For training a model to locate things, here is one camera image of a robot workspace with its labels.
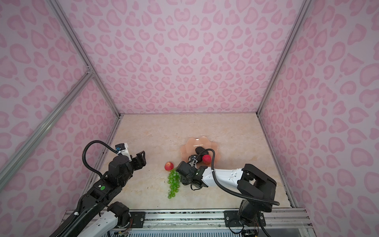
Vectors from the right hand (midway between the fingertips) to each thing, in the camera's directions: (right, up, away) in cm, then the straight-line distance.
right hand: (185, 177), depth 84 cm
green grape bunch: (-6, 0, -3) cm, 7 cm away
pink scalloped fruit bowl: (+2, +14, +12) cm, 19 cm away
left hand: (-23, +16, -8) cm, 29 cm away
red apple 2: (+13, +9, +5) cm, 17 cm away
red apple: (-10, +5, +4) cm, 12 cm away
